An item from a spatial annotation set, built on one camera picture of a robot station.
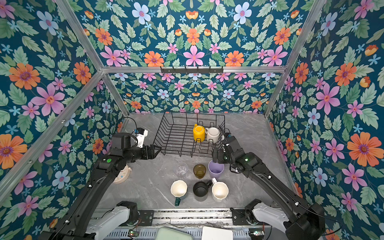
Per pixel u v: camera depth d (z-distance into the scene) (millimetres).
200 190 822
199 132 943
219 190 816
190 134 1047
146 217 740
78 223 392
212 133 958
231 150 567
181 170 885
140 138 658
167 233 677
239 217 735
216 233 657
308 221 373
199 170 880
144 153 651
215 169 869
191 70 922
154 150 673
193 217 750
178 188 799
